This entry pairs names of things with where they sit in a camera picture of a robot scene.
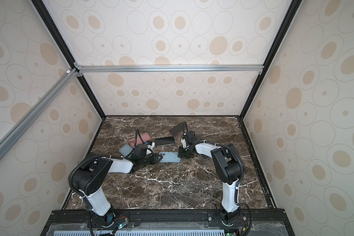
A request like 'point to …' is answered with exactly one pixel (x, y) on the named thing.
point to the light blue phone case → (169, 157)
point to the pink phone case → (146, 137)
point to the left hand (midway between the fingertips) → (165, 155)
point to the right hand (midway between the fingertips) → (179, 155)
